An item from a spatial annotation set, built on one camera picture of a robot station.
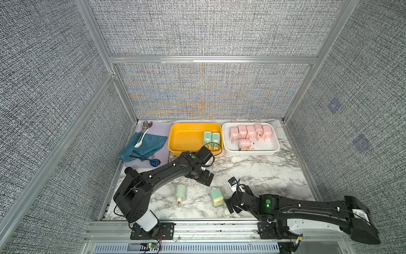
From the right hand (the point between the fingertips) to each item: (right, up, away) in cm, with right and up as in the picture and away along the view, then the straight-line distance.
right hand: (230, 193), depth 78 cm
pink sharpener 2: (+12, +32, +25) cm, 43 cm away
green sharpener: (-11, +26, +22) cm, 36 cm away
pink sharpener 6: (+12, +23, +20) cm, 33 cm away
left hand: (-12, +6, +4) cm, 14 cm away
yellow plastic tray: (-27, +27, +33) cm, 51 cm away
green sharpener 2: (-5, +26, +22) cm, 35 cm away
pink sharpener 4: (+23, +32, +26) cm, 47 cm away
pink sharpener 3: (+18, +31, +26) cm, 44 cm away
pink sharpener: (+7, +29, +25) cm, 39 cm away
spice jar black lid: (-56, +8, +13) cm, 58 cm away
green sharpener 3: (-25, 0, +1) cm, 25 cm away
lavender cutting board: (-43, +33, +36) cm, 65 cm away
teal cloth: (-50, +20, +27) cm, 60 cm away
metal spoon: (-54, +36, +36) cm, 74 cm away
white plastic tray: (+30, +20, +25) cm, 45 cm away
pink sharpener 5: (+29, +31, +26) cm, 50 cm away
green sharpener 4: (-7, -1, -1) cm, 7 cm away
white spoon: (-56, +23, +28) cm, 67 cm away
